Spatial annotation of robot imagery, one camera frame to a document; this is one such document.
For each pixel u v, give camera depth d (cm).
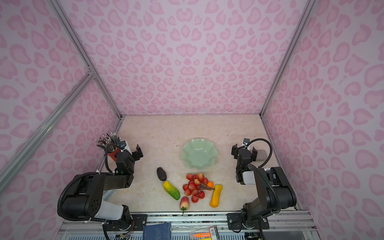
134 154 82
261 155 93
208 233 69
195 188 80
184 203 75
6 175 50
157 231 70
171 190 80
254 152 82
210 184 81
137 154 84
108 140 84
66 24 73
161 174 86
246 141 79
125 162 69
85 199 44
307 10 70
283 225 73
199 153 99
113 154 90
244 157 70
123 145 77
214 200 77
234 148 86
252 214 60
